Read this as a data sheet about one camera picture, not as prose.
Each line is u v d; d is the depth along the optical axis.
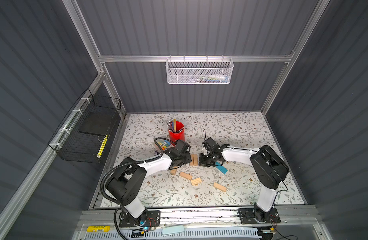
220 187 0.83
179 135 0.94
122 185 0.46
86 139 0.72
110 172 0.43
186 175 0.89
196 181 0.85
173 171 0.87
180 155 0.71
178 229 0.69
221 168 0.91
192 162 0.91
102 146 0.68
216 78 0.91
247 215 0.74
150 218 0.73
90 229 0.69
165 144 0.99
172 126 0.96
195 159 0.94
